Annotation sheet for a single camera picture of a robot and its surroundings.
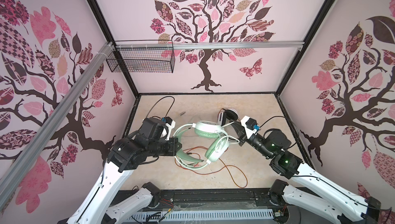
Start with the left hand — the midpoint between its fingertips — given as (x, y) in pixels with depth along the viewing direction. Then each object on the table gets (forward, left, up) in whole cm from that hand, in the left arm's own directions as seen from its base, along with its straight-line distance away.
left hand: (179, 149), depth 63 cm
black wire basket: (+59, +28, +7) cm, 66 cm away
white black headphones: (+33, -28, -19) cm, 47 cm away
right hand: (+10, -23, +8) cm, 26 cm away
